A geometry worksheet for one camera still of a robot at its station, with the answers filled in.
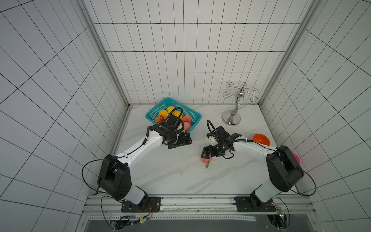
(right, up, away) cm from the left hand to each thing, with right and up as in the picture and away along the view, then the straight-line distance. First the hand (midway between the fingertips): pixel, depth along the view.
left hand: (183, 146), depth 81 cm
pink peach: (+14, -10, +5) cm, 18 cm away
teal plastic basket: (+8, +17, +23) cm, 29 cm away
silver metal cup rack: (+35, +15, +30) cm, 48 cm away
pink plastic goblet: (+60, -5, -7) cm, 61 cm away
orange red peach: (+2, +15, +23) cm, 27 cm away
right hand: (+15, -5, +8) cm, 18 cm away
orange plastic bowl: (+53, +1, +14) cm, 55 cm away
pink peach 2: (+3, +10, +15) cm, 18 cm away
